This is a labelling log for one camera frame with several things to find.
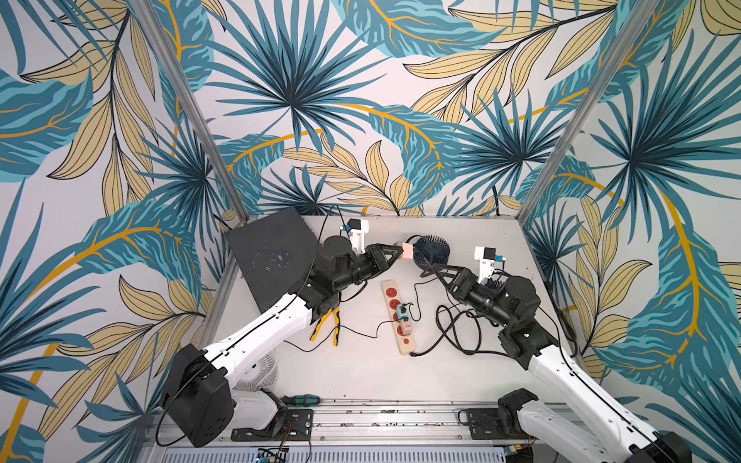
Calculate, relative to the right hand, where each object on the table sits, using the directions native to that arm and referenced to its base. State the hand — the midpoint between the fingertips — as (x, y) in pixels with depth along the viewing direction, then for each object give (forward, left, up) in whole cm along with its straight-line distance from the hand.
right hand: (420, 283), depth 68 cm
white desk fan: (-14, +40, -21) cm, 48 cm away
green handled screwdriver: (-19, +29, -26) cm, 43 cm away
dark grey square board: (+28, +45, -23) cm, 58 cm away
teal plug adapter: (+2, +2, -21) cm, 22 cm away
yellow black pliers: (+4, +27, -27) cm, 38 cm away
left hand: (+6, +4, +3) cm, 8 cm away
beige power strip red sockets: (-4, +2, -26) cm, 27 cm away
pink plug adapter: (-1, +2, -22) cm, 22 cm away
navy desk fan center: (+28, -12, -22) cm, 37 cm away
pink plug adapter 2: (+8, +2, +3) cm, 8 cm away
